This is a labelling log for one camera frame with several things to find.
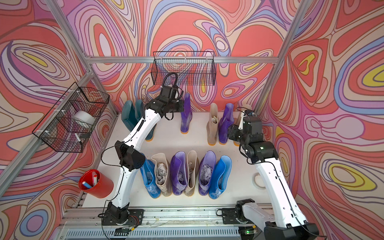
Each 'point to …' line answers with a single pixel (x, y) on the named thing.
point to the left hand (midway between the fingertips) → (186, 105)
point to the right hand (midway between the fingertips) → (232, 132)
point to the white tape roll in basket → (84, 117)
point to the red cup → (104, 188)
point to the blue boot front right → (220, 176)
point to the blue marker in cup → (86, 184)
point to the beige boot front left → (162, 173)
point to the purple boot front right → (205, 170)
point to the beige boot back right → (237, 117)
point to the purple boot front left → (178, 172)
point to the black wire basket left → (70, 124)
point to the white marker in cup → (95, 179)
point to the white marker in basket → (78, 139)
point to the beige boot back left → (212, 125)
